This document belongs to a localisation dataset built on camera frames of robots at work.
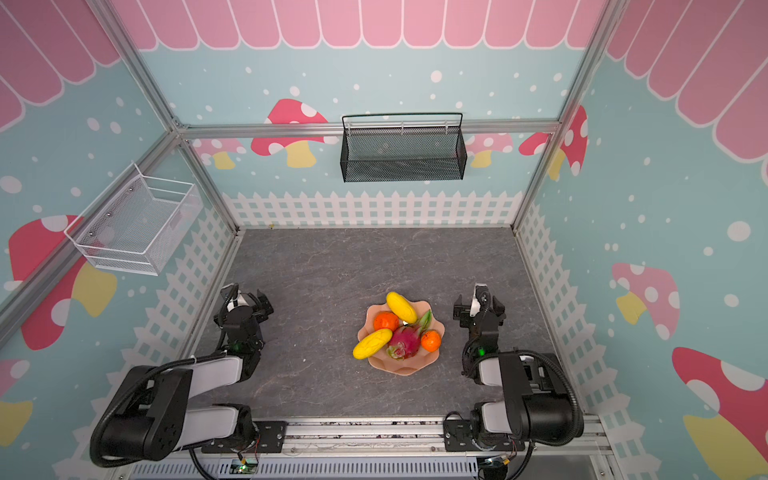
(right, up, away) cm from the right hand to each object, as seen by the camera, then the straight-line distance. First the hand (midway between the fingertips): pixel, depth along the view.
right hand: (477, 295), depth 90 cm
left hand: (-69, -1, -1) cm, 69 cm away
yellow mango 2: (-31, -12, -9) cm, 34 cm away
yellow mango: (-23, -3, -1) cm, 23 cm away
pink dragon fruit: (-22, -12, -9) cm, 27 cm away
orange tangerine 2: (-15, -12, -7) cm, 20 cm away
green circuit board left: (-64, -40, -17) cm, 77 cm away
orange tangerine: (-28, -7, -4) cm, 29 cm away
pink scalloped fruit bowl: (-17, -17, -7) cm, 25 cm away
